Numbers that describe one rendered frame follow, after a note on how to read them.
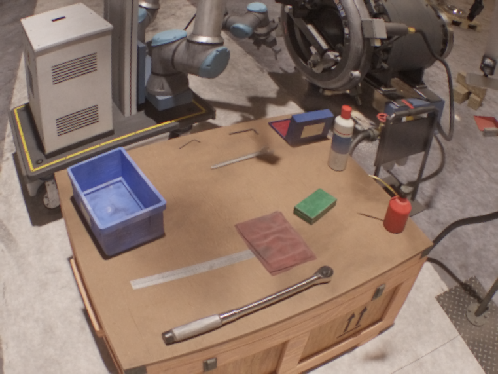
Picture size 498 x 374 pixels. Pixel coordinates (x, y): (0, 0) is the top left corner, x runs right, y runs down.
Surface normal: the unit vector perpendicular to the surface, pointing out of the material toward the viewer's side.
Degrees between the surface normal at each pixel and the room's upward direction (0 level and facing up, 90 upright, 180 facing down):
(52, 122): 90
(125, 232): 90
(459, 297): 0
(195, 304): 0
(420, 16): 46
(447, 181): 0
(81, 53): 90
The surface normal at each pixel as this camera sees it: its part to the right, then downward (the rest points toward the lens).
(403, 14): 0.38, -0.07
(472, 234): 0.07, -0.77
